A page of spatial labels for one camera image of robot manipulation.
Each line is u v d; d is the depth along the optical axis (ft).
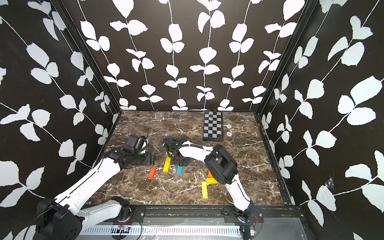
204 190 2.69
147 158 2.36
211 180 2.75
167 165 2.97
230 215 2.40
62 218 1.23
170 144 2.45
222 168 1.73
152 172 2.89
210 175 2.82
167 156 3.06
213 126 3.56
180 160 2.57
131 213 2.39
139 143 2.09
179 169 2.89
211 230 2.30
